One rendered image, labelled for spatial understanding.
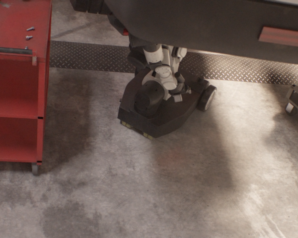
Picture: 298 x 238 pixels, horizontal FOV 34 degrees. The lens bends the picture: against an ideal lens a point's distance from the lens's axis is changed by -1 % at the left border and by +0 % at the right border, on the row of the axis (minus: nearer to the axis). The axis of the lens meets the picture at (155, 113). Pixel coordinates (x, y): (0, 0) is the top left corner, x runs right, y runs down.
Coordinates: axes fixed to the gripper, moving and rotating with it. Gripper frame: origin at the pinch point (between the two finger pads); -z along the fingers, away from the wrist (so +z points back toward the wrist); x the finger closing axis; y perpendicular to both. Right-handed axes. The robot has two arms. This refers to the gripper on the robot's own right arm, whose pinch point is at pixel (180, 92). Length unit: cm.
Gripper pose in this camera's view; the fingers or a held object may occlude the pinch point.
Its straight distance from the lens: 297.1
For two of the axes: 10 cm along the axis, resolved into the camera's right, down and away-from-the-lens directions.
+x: 9.5, -1.8, -2.6
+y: -0.8, -9.4, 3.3
